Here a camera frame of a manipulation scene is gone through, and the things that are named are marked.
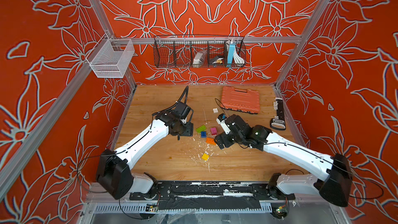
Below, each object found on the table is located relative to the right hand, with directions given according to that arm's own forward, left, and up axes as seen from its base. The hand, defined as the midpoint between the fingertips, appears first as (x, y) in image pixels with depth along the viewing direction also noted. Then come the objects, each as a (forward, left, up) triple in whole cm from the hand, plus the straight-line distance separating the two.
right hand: (218, 137), depth 76 cm
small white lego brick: (+26, -1, -14) cm, 30 cm away
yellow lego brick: (-5, +6, -14) cm, 16 cm away
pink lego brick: (+9, +1, -10) cm, 13 cm away
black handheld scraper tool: (+18, -42, -14) cm, 48 cm away
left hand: (+5, +15, -2) cm, 16 cm away
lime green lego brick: (+12, +9, -14) cm, 20 cm away
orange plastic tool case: (+32, -22, -10) cm, 40 cm away
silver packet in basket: (+43, +10, +17) cm, 47 cm away
